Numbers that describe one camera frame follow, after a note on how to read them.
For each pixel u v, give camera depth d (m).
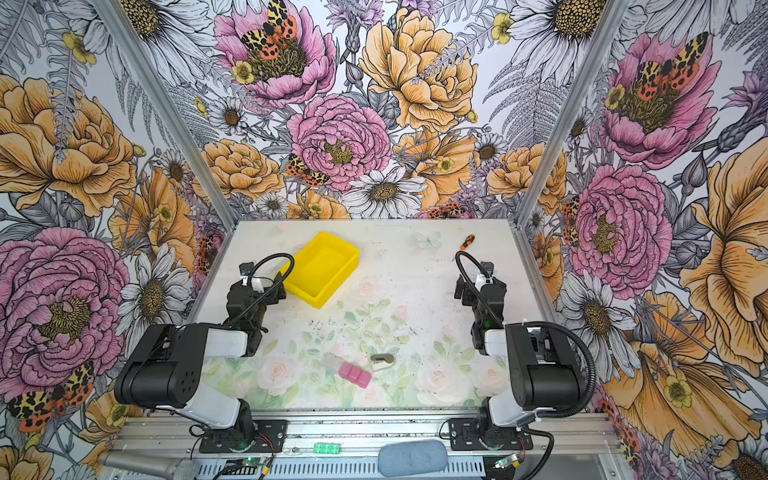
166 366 0.46
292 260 0.76
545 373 0.45
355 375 0.83
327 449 0.72
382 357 0.85
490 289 0.79
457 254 0.71
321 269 1.02
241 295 0.74
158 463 0.66
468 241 1.15
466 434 0.74
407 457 0.69
